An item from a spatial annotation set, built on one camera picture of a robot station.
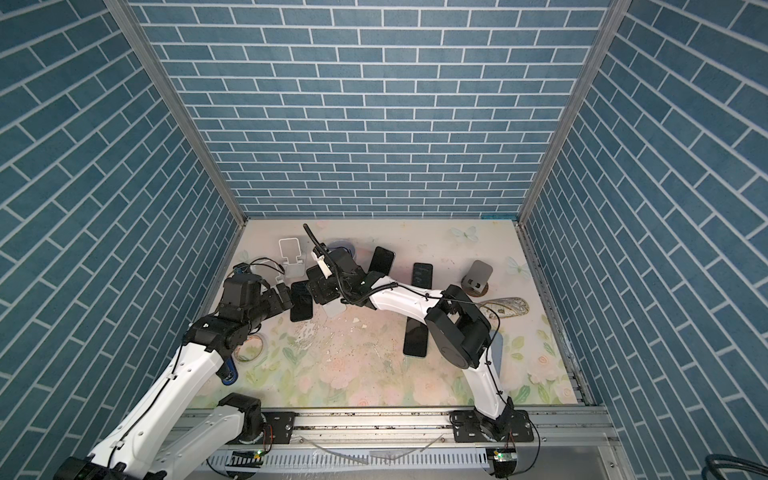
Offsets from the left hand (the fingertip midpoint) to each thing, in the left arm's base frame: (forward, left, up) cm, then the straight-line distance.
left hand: (279, 293), depth 80 cm
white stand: (+22, +4, -7) cm, 23 cm away
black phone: (-7, -38, -15) cm, 41 cm away
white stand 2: (+4, -12, -17) cm, 21 cm away
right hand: (+8, -8, -3) cm, 12 cm away
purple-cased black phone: (+15, -41, -14) cm, 46 cm away
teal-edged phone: (+15, -27, -5) cm, 32 cm away
